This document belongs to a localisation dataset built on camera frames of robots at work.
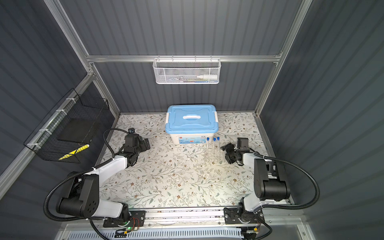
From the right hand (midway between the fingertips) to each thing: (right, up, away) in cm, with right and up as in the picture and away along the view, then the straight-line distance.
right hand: (224, 151), depth 95 cm
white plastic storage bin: (-21, +8, +1) cm, 23 cm away
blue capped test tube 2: (-7, +8, -9) cm, 14 cm away
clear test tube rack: (-6, -3, +1) cm, 7 cm away
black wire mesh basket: (-82, +10, -33) cm, 89 cm away
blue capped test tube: (-11, +8, -8) cm, 16 cm away
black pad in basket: (-75, +14, -22) cm, 80 cm away
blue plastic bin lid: (-21, +20, -1) cm, 29 cm away
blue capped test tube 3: (-5, +8, -8) cm, 13 cm away
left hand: (-54, +6, -3) cm, 54 cm away
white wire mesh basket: (-26, +63, +29) cm, 74 cm away
